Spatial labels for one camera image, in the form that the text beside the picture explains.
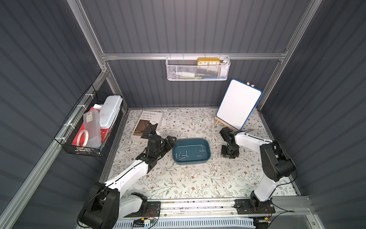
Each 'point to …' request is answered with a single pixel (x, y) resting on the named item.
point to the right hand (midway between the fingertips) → (229, 155)
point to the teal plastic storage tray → (189, 151)
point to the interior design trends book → (146, 118)
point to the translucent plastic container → (91, 124)
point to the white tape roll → (86, 137)
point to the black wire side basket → (92, 99)
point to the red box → (80, 127)
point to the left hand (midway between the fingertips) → (174, 141)
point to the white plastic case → (109, 110)
